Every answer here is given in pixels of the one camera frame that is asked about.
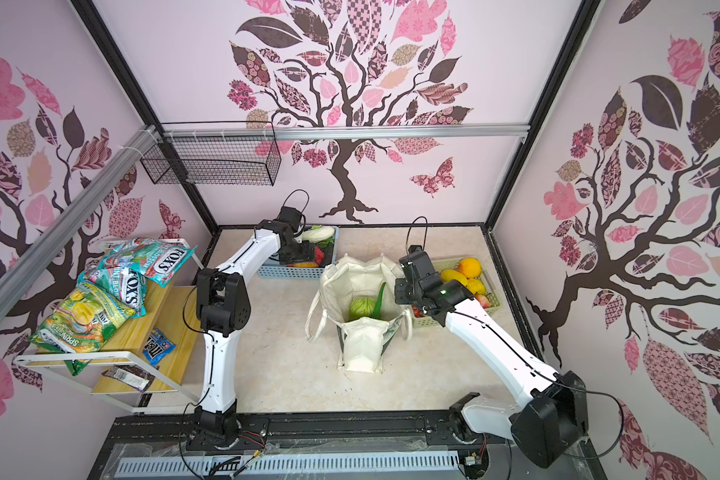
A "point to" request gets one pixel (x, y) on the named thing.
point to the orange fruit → (470, 267)
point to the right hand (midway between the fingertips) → (405, 282)
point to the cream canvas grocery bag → (361, 344)
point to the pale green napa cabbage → (317, 233)
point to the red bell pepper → (319, 255)
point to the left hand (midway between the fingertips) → (304, 259)
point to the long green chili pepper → (377, 311)
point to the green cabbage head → (362, 307)
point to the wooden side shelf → (172, 313)
